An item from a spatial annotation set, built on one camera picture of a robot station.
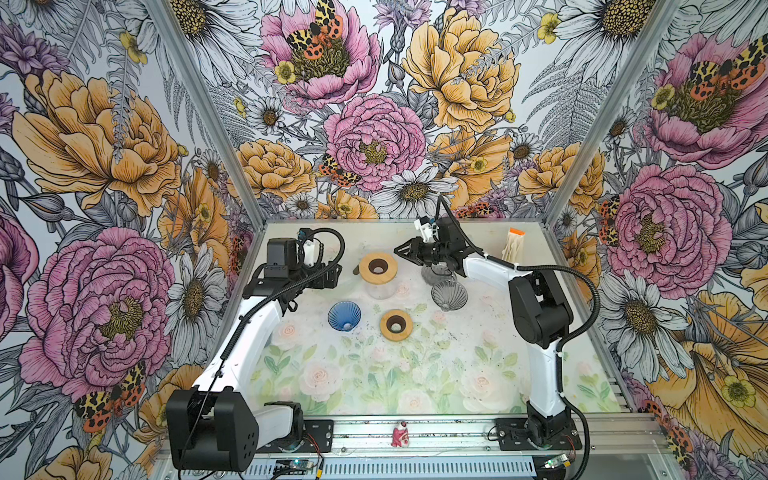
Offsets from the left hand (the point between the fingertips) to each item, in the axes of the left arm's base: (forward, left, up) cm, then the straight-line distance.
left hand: (324, 276), depth 83 cm
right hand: (+10, -20, -5) cm, 23 cm away
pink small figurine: (-36, -20, -15) cm, 44 cm away
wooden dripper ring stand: (+9, -14, -8) cm, 19 cm away
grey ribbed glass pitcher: (+2, -31, -2) cm, 32 cm away
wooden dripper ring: (-6, -20, -18) cm, 28 cm away
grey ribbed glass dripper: (+3, -37, -15) cm, 40 cm away
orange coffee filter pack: (+18, -60, -8) cm, 63 cm away
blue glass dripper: (-4, -4, -15) cm, 16 cm away
